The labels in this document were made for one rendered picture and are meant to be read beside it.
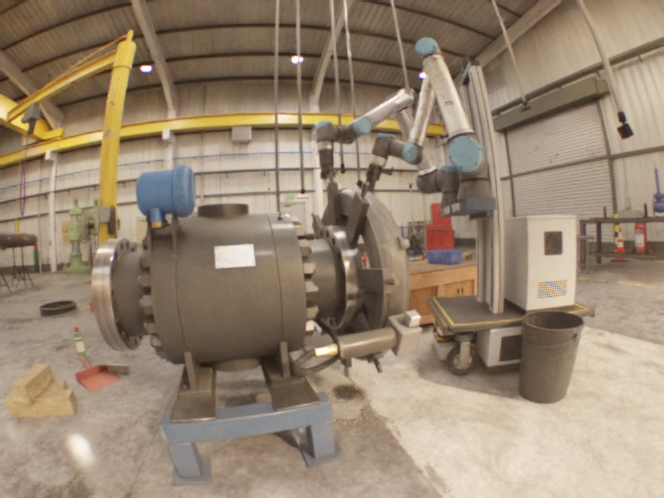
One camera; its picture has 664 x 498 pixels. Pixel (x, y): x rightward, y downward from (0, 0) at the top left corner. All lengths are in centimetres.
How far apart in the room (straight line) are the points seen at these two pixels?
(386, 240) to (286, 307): 40
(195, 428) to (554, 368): 138
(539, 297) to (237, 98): 1289
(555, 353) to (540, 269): 50
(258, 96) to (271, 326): 1272
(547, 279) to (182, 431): 174
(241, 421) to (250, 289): 42
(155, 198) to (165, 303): 32
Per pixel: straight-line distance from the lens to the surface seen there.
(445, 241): 523
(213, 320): 97
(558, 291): 178
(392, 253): 101
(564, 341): 139
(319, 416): 104
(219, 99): 1345
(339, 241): 114
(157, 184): 97
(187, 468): 113
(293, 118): 1237
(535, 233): 166
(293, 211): 1202
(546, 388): 148
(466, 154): 134
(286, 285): 97
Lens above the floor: 79
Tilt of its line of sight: 3 degrees down
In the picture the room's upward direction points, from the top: 3 degrees counter-clockwise
